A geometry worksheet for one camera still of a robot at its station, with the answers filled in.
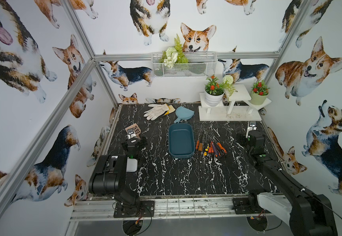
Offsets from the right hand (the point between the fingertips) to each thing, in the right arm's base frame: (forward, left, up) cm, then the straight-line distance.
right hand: (249, 130), depth 84 cm
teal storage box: (+4, +39, -16) cm, 43 cm away
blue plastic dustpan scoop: (+29, +38, -18) cm, 51 cm away
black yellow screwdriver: (-5, +23, -12) cm, 27 cm away
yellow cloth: (+32, +47, -16) cm, 59 cm away
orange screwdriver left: (-1, +29, -14) cm, 32 cm away
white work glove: (+31, +59, -15) cm, 68 cm away
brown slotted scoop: (+12, +71, -16) cm, 74 cm away
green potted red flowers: (+23, -11, +8) cm, 26 cm away
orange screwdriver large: (-3, +20, -15) cm, 25 cm away
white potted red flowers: (+23, +18, +8) cm, 30 cm away
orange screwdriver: (-4, +13, -14) cm, 20 cm away
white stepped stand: (+26, -1, -8) cm, 28 cm away
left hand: (+4, +69, -7) cm, 69 cm away
